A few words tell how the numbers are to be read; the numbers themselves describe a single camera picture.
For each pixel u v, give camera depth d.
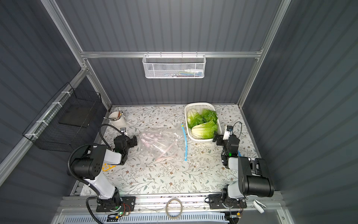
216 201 0.74
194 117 1.02
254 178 0.45
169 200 0.75
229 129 0.77
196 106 1.12
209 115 0.97
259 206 0.71
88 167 0.48
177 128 1.05
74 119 0.77
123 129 0.85
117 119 0.96
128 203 0.73
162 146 0.95
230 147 0.69
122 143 0.76
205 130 0.96
